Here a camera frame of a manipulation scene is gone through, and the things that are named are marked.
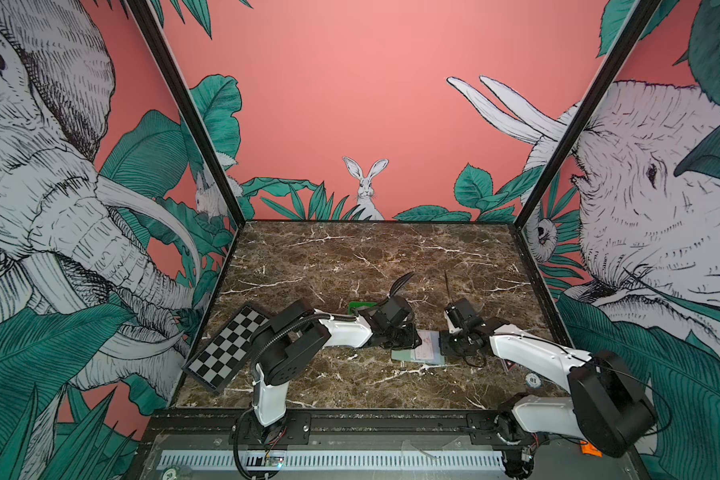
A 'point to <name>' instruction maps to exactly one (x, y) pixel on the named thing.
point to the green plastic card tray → (357, 304)
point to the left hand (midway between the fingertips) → (425, 340)
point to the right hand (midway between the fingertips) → (439, 343)
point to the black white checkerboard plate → (221, 357)
